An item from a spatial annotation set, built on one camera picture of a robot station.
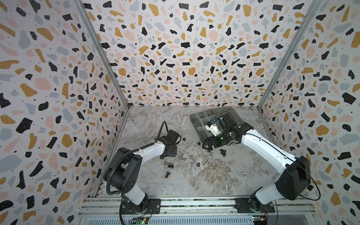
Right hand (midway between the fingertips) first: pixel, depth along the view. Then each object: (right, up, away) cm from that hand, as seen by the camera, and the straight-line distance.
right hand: (206, 142), depth 79 cm
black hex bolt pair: (+13, -9, +16) cm, 23 cm away
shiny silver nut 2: (+12, -15, +11) cm, 22 cm away
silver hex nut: (+5, -10, +14) cm, 18 cm away
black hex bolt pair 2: (+13, -10, +15) cm, 22 cm away
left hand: (-21, -7, +13) cm, 26 cm away
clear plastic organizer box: (-2, +13, +29) cm, 32 cm away
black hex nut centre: (-4, -16, +11) cm, 20 cm away
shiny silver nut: (+10, -14, +11) cm, 20 cm away
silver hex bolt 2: (-6, -14, +11) cm, 19 cm away
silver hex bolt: (-22, -16, +9) cm, 28 cm away
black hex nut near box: (-3, -4, +19) cm, 19 cm away
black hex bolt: (-23, -20, +6) cm, 31 cm away
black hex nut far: (-13, -2, +23) cm, 26 cm away
